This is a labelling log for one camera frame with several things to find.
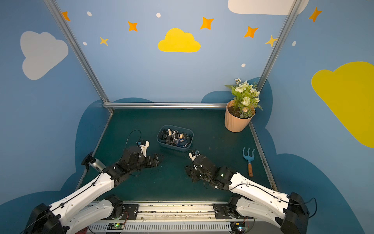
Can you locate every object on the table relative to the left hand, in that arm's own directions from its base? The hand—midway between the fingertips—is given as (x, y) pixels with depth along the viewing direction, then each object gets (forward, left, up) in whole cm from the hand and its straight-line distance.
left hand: (161, 157), depth 80 cm
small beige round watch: (+20, -10, -8) cm, 24 cm away
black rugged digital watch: (+23, +4, -12) cm, 26 cm away
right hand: (-5, -17, -1) cm, 18 cm away
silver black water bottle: (-3, +38, -3) cm, 38 cm away
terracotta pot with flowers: (+36, -51, +2) cm, 62 cm away
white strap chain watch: (+22, -5, -9) cm, 24 cm away
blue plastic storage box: (+22, -15, -10) cm, 29 cm away
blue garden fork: (+7, -57, -14) cm, 59 cm away
